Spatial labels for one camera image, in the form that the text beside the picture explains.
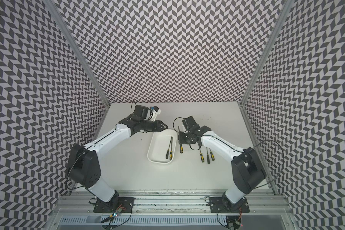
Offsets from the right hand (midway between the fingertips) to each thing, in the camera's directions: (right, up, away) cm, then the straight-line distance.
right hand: (180, 142), depth 85 cm
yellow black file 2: (-8, -8, +5) cm, 12 cm away
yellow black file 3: (0, -2, -2) cm, 3 cm away
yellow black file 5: (+18, -10, +4) cm, 21 cm away
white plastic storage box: (-14, -3, +9) cm, 17 cm away
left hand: (-9, +8, -1) cm, 12 cm away
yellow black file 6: (+20, -10, +4) cm, 23 cm away
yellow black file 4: (+14, -10, +4) cm, 17 cm away
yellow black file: (-6, -8, +6) cm, 11 cm away
